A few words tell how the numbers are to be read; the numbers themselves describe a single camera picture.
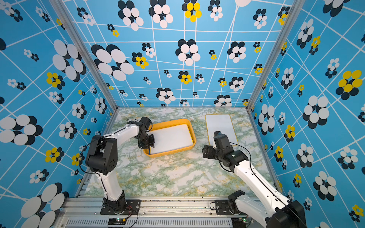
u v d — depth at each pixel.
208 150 0.71
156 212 0.73
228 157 0.55
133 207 0.73
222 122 1.11
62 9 0.69
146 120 0.81
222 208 0.72
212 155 0.71
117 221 0.72
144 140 0.81
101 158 0.51
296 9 0.68
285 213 0.39
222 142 0.60
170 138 0.97
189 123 1.02
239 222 0.70
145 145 0.83
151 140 0.86
